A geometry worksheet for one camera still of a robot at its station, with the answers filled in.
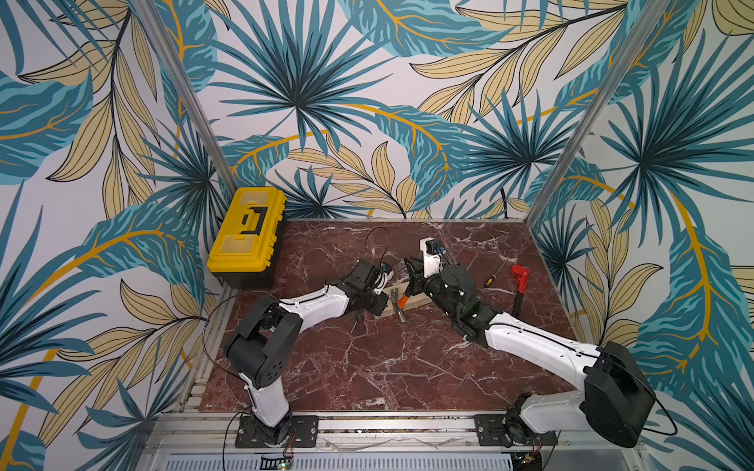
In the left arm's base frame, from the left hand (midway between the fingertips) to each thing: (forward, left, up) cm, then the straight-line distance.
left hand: (381, 303), depth 92 cm
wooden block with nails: (+1, -10, +1) cm, 10 cm away
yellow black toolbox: (+20, +44, +13) cm, 50 cm away
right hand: (+3, -7, +20) cm, 22 cm away
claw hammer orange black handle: (-2, -5, +5) cm, 7 cm away
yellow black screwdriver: (+11, -37, -2) cm, 39 cm away
